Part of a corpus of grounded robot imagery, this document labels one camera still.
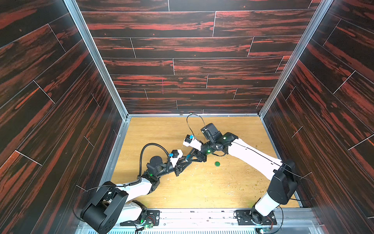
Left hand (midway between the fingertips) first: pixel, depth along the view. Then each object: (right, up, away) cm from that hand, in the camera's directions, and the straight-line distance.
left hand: (189, 161), depth 77 cm
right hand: (+1, +3, +2) cm, 4 cm away
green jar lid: (+18, -5, +16) cm, 25 cm away
